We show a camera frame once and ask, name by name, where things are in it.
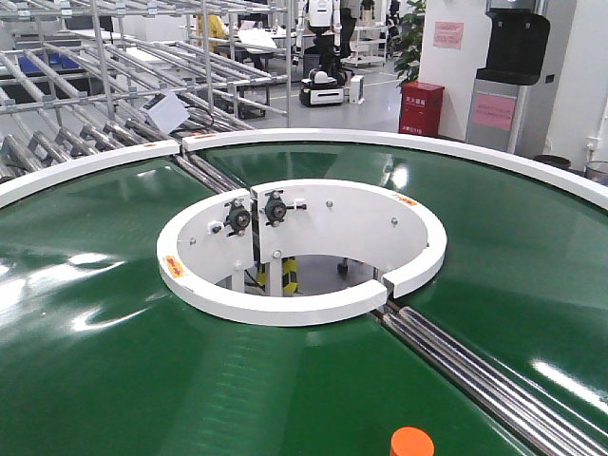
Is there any pink paper sign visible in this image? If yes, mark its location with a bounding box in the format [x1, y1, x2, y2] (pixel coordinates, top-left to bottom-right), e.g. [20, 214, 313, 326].
[471, 91, 518, 132]
[432, 20, 466, 50]

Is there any yellow black striped post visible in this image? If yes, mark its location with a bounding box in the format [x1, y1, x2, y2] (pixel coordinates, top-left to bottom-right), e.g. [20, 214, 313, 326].
[257, 256, 300, 296]

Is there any small white box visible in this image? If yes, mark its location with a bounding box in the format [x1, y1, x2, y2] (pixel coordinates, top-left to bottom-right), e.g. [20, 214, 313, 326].
[349, 74, 367, 105]

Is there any white wheeled robot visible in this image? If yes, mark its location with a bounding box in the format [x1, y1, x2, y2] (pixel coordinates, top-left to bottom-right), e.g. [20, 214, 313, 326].
[293, 0, 356, 108]

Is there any blue plastic bin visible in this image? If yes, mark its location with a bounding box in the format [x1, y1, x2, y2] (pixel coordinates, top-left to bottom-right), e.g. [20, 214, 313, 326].
[17, 50, 81, 73]

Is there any tall potted plant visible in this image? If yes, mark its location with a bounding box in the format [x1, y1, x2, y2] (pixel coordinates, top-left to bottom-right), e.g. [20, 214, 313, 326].
[391, 0, 428, 87]

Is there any person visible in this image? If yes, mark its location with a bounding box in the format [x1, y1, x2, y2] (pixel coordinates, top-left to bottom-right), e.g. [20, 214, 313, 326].
[195, 13, 230, 51]

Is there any black waste bin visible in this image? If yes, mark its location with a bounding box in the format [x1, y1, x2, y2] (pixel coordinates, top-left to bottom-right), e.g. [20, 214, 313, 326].
[533, 154, 574, 172]

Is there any round green belt conveyor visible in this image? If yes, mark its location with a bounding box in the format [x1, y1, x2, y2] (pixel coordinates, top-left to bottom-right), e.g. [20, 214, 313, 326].
[0, 126, 608, 456]

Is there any steel roller flow rack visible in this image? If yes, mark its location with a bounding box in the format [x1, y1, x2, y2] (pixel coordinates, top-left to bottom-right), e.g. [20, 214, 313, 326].
[0, 0, 296, 184]

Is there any wire mesh waste bin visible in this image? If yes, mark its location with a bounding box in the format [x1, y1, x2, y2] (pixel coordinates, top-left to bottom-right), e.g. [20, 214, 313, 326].
[583, 160, 608, 187]

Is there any orange cylindrical capacitor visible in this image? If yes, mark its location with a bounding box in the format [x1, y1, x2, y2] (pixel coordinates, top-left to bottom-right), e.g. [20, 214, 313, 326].
[389, 426, 436, 456]

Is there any white electrical box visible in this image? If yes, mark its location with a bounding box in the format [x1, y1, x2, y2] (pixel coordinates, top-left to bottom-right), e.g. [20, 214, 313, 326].
[141, 90, 191, 136]

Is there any red floor cabinet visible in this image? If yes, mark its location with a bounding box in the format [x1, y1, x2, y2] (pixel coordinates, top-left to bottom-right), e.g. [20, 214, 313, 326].
[398, 80, 447, 139]

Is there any white board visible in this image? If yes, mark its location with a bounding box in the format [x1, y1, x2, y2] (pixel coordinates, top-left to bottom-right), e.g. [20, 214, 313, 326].
[236, 27, 279, 51]

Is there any black machine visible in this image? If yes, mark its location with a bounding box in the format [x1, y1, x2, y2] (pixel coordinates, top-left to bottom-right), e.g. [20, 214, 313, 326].
[475, 7, 552, 86]

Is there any black cable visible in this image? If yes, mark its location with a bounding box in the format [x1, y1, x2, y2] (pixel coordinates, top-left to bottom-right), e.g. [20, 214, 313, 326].
[186, 104, 216, 130]

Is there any white shelf unit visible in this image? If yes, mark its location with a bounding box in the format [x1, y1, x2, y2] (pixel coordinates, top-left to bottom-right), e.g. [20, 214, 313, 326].
[342, 23, 389, 67]

